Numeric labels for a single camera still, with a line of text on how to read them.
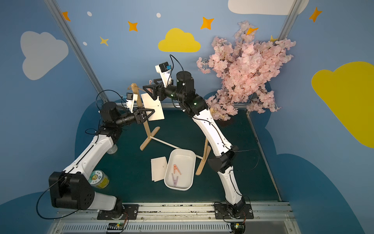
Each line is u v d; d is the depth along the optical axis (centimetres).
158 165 91
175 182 83
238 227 73
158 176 85
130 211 75
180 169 90
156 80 66
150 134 103
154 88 56
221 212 74
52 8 69
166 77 56
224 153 51
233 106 78
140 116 66
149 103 72
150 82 69
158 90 57
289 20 74
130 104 66
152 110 71
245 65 62
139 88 70
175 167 89
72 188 41
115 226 73
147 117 70
